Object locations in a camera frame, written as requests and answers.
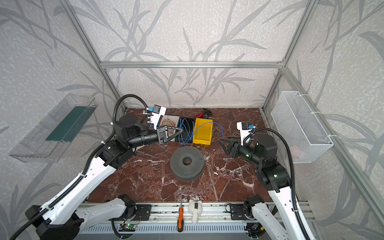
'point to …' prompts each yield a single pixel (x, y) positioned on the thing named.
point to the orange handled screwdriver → (180, 222)
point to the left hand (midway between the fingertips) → (183, 129)
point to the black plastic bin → (186, 119)
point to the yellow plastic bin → (202, 131)
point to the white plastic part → (195, 208)
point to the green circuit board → (127, 227)
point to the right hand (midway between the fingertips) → (224, 134)
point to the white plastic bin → (175, 119)
